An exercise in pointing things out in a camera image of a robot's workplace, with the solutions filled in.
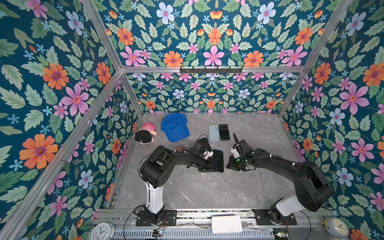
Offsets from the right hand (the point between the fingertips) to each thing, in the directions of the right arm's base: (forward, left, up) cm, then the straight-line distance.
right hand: (226, 166), depth 87 cm
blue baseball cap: (+32, +35, -1) cm, 47 cm away
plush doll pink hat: (+21, +53, +3) cm, 57 cm away
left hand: (-1, +4, 0) cm, 4 cm away
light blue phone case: (+28, +5, -4) cm, 29 cm away
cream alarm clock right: (-31, -48, -1) cm, 57 cm away
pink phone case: (+16, +28, -5) cm, 33 cm away
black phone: (+26, -1, -1) cm, 26 cm away
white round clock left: (-31, +60, 0) cm, 68 cm away
